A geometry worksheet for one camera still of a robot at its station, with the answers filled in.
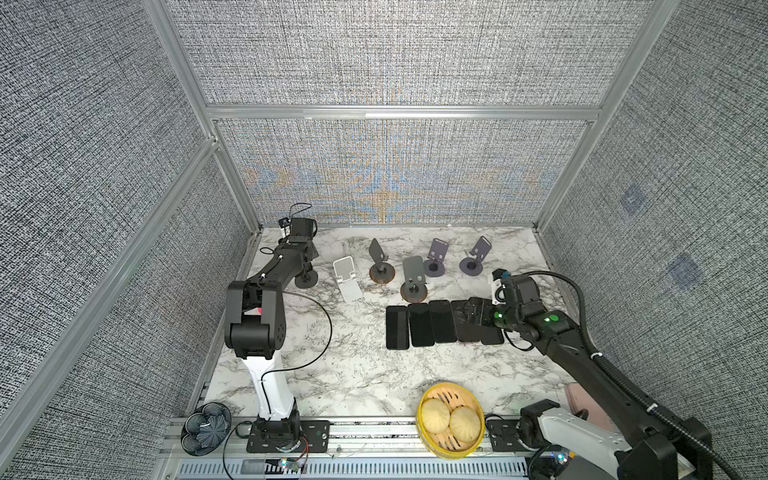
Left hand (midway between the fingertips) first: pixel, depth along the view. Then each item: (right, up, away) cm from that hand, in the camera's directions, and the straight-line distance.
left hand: (297, 251), depth 99 cm
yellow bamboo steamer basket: (+43, -46, -29) cm, 69 cm away
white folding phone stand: (+17, -10, +1) cm, 20 cm away
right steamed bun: (+48, -41, -29) cm, 69 cm away
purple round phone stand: (+47, -5, +7) cm, 48 cm away
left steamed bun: (+41, -40, -28) cm, 63 cm away
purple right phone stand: (+61, -5, +7) cm, 61 cm away
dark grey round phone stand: (+3, -10, +4) cm, 11 cm away
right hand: (+54, -15, -17) cm, 59 cm away
